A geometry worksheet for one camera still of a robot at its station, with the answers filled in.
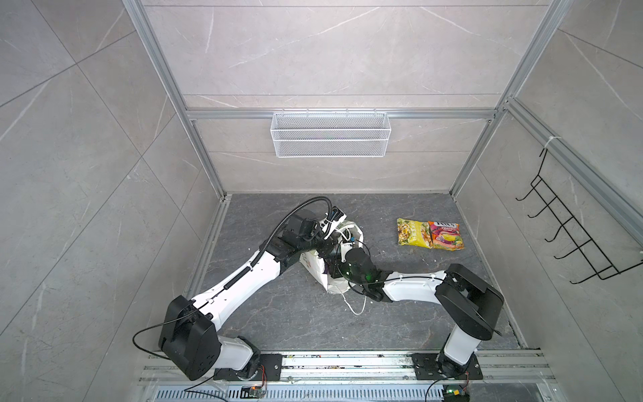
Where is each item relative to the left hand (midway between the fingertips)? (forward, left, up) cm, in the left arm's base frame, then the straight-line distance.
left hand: (339, 227), depth 78 cm
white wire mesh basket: (+43, +1, +6) cm, 44 cm away
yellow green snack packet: (+11, -33, -20) cm, 40 cm away
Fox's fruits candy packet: (+9, -46, -21) cm, 52 cm away
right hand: (-2, +4, -15) cm, 16 cm away
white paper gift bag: (-9, +8, -4) cm, 13 cm away
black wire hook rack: (-21, -61, +10) cm, 66 cm away
